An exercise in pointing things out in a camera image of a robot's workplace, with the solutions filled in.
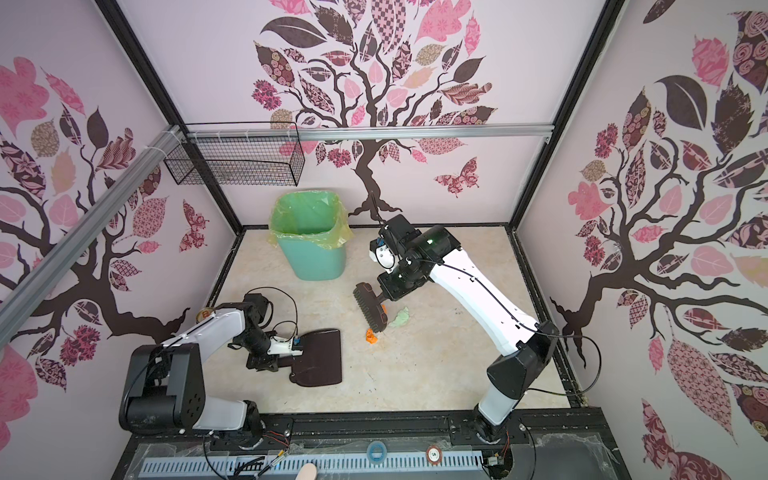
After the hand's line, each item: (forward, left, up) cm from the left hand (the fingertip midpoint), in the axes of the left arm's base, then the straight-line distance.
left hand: (269, 361), depth 85 cm
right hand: (+10, -35, +25) cm, 44 cm away
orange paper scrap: (+7, -29, +1) cm, 30 cm away
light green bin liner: (+45, -9, +16) cm, 48 cm away
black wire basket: (+77, +28, +16) cm, 84 cm away
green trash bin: (+33, -7, +5) cm, 34 cm away
